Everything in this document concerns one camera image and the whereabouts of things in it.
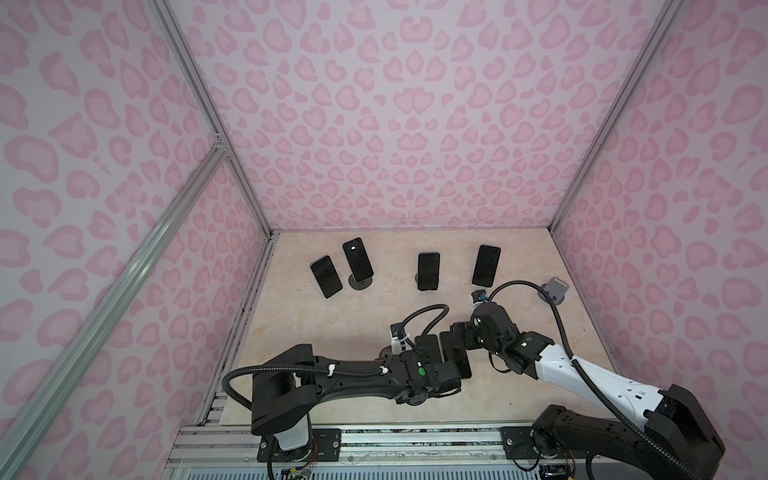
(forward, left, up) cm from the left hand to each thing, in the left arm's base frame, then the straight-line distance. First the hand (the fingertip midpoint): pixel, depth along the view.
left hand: (410, 356), depth 80 cm
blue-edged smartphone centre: (+28, -7, +1) cm, 29 cm away
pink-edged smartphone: (+5, -6, -6) cm, 10 cm away
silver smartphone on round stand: (+32, +16, +2) cm, 36 cm away
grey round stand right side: (+22, -48, -2) cm, 53 cm away
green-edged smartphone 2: (+29, +27, -3) cm, 40 cm away
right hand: (+8, -16, +2) cm, 17 cm away
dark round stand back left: (+28, +15, -7) cm, 33 cm away
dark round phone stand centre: (+27, -4, -2) cm, 27 cm away
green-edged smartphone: (+31, -27, -1) cm, 41 cm away
